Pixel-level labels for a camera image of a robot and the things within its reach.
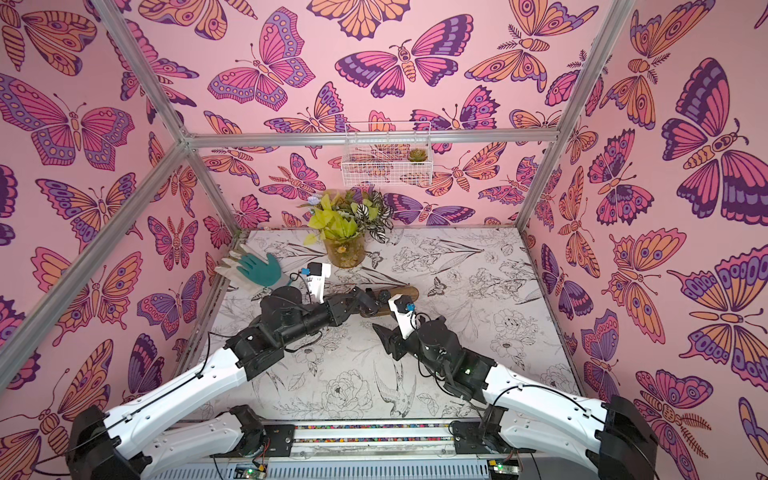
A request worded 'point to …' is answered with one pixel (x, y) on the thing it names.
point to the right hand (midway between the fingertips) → (384, 316)
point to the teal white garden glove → (255, 268)
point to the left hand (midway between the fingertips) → (365, 296)
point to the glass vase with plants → (343, 219)
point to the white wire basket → (382, 165)
